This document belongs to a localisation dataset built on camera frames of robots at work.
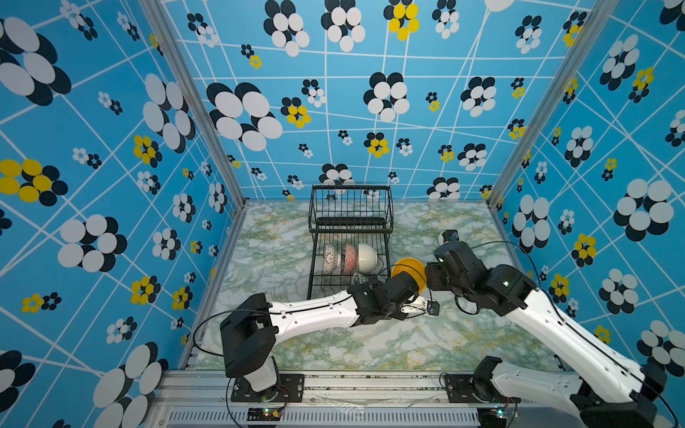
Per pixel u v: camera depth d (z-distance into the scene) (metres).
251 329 0.47
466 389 0.73
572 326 0.42
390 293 0.58
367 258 0.91
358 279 0.93
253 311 0.44
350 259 0.89
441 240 0.65
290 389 0.73
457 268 0.52
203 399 0.72
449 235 0.62
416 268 0.61
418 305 0.65
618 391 0.38
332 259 0.89
